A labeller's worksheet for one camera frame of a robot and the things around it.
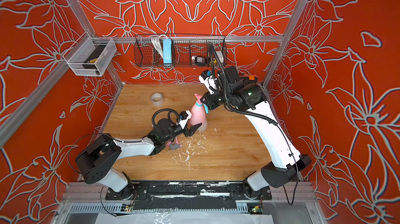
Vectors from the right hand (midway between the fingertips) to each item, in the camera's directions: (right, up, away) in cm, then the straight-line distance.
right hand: (199, 98), depth 64 cm
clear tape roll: (-30, 0, +46) cm, 55 cm away
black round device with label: (+1, +24, +31) cm, 39 cm away
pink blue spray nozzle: (0, -2, +3) cm, 3 cm away
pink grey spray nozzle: (-13, -27, +23) cm, 38 cm away
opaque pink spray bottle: (0, -8, +7) cm, 11 cm away
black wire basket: (-13, +31, +35) cm, 49 cm away
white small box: (+13, +26, +28) cm, 40 cm away
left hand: (-1, -10, +14) cm, 17 cm away
